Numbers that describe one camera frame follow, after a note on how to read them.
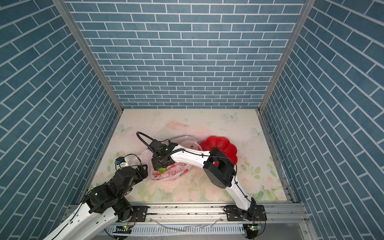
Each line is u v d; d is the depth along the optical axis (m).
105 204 0.51
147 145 0.67
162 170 0.85
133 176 0.57
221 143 0.99
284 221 0.73
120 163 0.66
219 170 0.51
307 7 0.71
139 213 0.74
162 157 0.64
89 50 0.87
